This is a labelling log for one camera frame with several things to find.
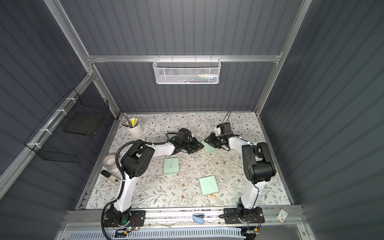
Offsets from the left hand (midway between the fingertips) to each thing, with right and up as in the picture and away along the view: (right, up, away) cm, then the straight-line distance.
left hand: (207, 148), depth 94 cm
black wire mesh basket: (-72, +13, -20) cm, 76 cm away
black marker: (-56, -14, -11) cm, 58 cm away
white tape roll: (-63, -8, 0) cm, 63 cm away
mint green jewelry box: (+1, 0, +1) cm, 2 cm away
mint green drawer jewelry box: (-22, -10, -5) cm, 25 cm away
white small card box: (+35, -31, -20) cm, 51 cm away
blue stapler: (-6, -31, -22) cm, 38 cm away
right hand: (0, +5, +2) cm, 5 cm away
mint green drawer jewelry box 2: (-1, -19, -12) cm, 22 cm away
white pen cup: (-48, +14, +3) cm, 50 cm away
